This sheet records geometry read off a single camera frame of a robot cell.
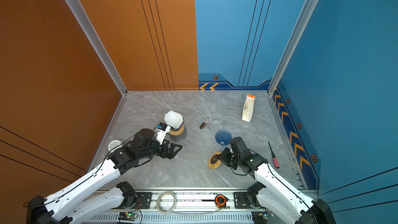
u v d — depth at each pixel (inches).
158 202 28.6
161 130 26.3
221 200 28.0
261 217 27.7
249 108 40.1
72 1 29.5
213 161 32.4
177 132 34.0
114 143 34.0
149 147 23.6
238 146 24.5
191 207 28.6
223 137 36.1
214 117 41.3
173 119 33.9
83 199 17.6
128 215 27.9
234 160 26.5
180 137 35.6
